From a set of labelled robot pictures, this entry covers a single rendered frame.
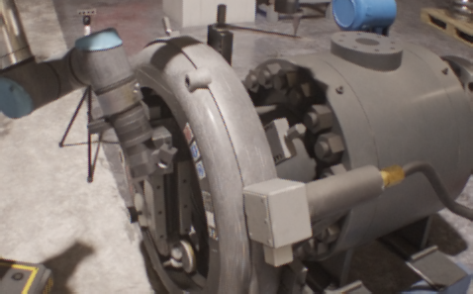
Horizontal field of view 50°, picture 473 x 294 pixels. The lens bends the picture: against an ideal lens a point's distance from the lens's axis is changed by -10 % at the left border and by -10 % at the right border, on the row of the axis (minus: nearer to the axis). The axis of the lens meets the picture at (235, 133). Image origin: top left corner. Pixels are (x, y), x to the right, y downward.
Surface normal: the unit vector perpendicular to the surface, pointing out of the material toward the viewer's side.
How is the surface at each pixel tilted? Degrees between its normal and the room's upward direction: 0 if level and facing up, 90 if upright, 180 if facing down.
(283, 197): 67
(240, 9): 90
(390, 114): 46
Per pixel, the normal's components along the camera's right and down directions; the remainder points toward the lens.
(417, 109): 0.36, -0.34
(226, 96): 0.27, -0.54
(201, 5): 0.38, 0.41
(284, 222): 0.45, 0.02
